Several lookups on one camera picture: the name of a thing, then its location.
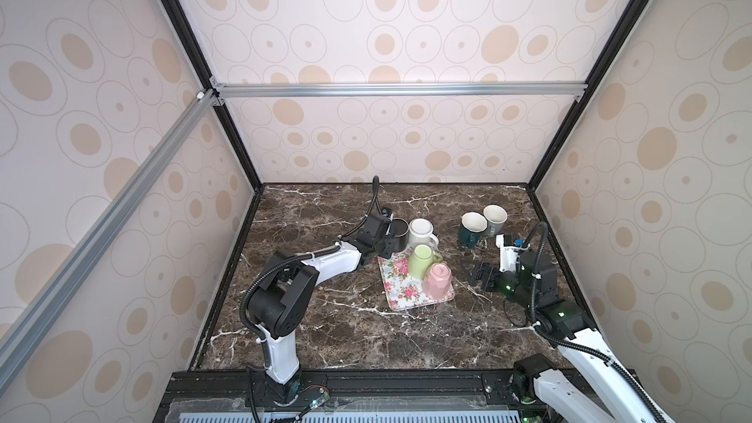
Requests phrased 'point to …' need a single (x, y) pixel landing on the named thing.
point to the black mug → (399, 228)
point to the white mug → (421, 233)
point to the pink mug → (438, 281)
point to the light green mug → (421, 257)
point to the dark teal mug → (472, 226)
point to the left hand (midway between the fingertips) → (395, 237)
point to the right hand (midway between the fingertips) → (483, 262)
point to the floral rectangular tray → (401, 290)
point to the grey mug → (495, 216)
